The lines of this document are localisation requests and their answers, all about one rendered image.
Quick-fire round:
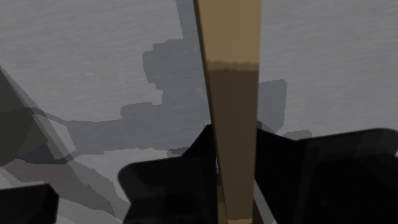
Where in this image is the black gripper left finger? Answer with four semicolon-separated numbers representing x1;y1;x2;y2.
118;124;218;224

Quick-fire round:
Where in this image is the long brown wooden rail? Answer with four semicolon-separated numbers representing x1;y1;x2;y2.
193;0;262;224

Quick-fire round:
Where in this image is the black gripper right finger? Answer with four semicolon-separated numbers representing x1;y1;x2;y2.
255;128;398;224

